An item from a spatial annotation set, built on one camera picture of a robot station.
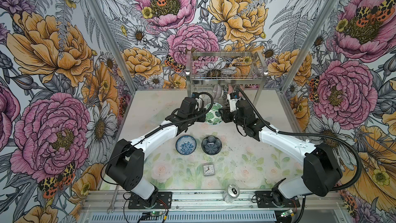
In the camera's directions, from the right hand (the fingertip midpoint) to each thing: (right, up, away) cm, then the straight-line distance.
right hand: (222, 113), depth 85 cm
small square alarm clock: (-7, -29, -3) cm, 30 cm away
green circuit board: (-31, -44, -14) cm, 56 cm away
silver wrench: (-53, -43, -13) cm, 69 cm away
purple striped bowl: (-1, +14, +20) cm, 25 cm away
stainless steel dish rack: (+2, +28, +29) cm, 41 cm away
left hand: (-9, -1, +1) cm, 9 cm away
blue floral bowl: (-21, -19, +7) cm, 29 cm away
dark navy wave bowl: (-5, -19, +7) cm, 21 cm away
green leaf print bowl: (-4, -2, +2) cm, 5 cm away
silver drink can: (+2, -31, -20) cm, 37 cm away
